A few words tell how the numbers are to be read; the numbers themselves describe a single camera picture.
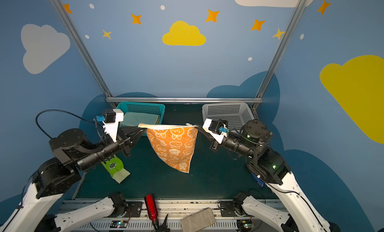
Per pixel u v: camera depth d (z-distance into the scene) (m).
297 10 0.73
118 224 0.71
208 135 0.40
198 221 0.69
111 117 0.39
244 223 0.72
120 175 0.84
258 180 0.82
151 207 0.73
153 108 1.11
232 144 0.43
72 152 0.34
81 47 0.86
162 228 0.69
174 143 0.57
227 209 0.73
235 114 1.15
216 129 0.37
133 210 0.74
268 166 0.38
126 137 0.42
